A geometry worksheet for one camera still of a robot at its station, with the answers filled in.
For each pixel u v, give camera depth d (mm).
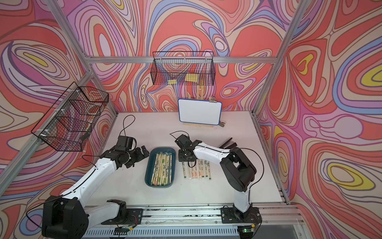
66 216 392
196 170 885
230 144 986
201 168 901
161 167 886
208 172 885
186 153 659
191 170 885
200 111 991
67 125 737
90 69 913
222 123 1104
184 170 888
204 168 904
